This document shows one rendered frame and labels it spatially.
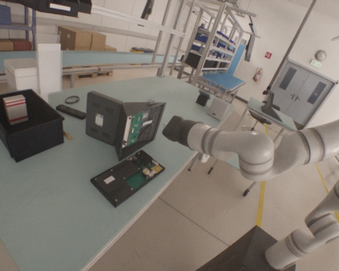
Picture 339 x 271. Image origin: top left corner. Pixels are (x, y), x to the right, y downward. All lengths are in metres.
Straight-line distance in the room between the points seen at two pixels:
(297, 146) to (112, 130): 0.61
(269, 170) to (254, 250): 0.58
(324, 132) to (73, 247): 0.61
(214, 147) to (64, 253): 0.44
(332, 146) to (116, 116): 0.63
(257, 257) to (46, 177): 0.88
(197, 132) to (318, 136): 0.25
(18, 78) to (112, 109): 0.45
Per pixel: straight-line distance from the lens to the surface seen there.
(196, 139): 0.41
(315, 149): 0.38
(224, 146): 0.36
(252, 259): 0.88
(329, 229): 0.74
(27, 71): 0.92
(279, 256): 0.87
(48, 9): 0.76
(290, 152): 0.37
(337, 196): 0.62
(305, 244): 0.78
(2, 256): 0.56
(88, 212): 0.56
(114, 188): 0.57
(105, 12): 1.19
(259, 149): 0.32
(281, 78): 7.10
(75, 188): 0.60
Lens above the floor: 1.49
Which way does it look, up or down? 31 degrees down
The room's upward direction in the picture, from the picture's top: 20 degrees clockwise
